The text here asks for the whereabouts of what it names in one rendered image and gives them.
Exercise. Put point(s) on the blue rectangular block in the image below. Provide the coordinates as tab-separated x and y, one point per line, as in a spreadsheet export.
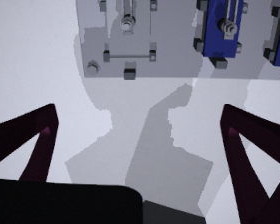
214	44

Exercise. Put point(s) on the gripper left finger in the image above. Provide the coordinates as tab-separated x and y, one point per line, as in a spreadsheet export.
16	132

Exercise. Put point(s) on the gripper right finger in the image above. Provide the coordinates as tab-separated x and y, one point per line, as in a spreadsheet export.
251	197

